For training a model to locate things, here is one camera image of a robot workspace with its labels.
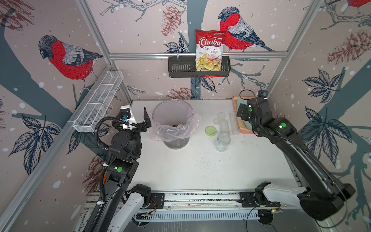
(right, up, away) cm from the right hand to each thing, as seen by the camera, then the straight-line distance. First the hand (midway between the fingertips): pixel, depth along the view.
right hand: (247, 107), depth 71 cm
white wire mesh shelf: (-81, +6, +10) cm, 82 cm away
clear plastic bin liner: (-40, -13, +1) cm, 42 cm away
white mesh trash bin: (-39, -3, +17) cm, 43 cm away
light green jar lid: (-14, -16, +30) cm, 36 cm away
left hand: (-53, 0, -11) cm, 54 cm away
